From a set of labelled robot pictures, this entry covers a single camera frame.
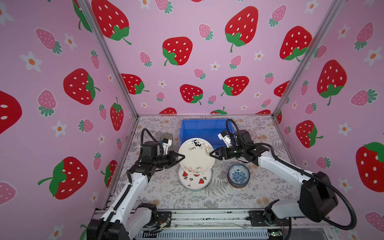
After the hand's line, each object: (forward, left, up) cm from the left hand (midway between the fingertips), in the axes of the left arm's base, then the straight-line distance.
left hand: (184, 156), depth 76 cm
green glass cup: (+27, +15, -18) cm, 36 cm away
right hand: (+3, -15, -2) cm, 15 cm away
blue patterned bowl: (-5, -30, -12) cm, 33 cm away
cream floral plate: (-1, -7, -2) cm, 7 cm away
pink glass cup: (+25, -45, -13) cm, 53 cm away
